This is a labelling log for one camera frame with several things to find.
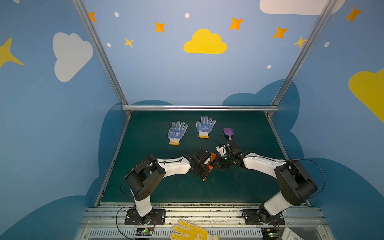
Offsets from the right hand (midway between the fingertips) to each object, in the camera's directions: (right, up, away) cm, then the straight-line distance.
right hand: (210, 163), depth 88 cm
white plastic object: (+35, -29, -19) cm, 49 cm away
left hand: (-1, -7, -1) cm, 7 cm away
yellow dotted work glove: (-9, -29, -18) cm, 35 cm away
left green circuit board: (-34, -30, -17) cm, 48 cm away
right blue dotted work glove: (-1, +21, +24) cm, 32 cm away
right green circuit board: (+27, -30, -17) cm, 44 cm away
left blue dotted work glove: (-23, +17, +19) cm, 35 cm away
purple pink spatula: (+16, +18, +20) cm, 31 cm away
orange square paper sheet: (+1, +5, -3) cm, 6 cm away
